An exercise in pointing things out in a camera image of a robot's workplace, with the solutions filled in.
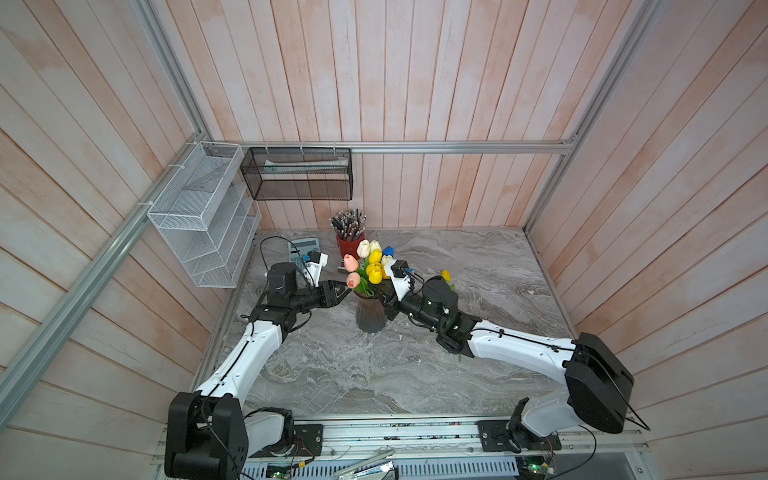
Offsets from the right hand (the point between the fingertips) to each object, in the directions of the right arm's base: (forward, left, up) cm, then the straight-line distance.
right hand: (370, 282), depth 74 cm
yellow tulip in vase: (+4, -1, +5) cm, 7 cm away
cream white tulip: (+9, -1, +5) cm, 10 cm away
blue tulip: (+8, -5, +4) cm, 10 cm away
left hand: (+1, +6, -6) cm, 9 cm away
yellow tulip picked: (-2, -1, +7) cm, 7 cm away
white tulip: (+7, +2, +6) cm, 9 cm away
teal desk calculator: (+31, +30, -22) cm, 48 cm away
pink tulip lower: (-2, +4, +4) cm, 6 cm away
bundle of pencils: (+29, +9, -7) cm, 31 cm away
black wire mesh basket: (+46, +28, +1) cm, 54 cm away
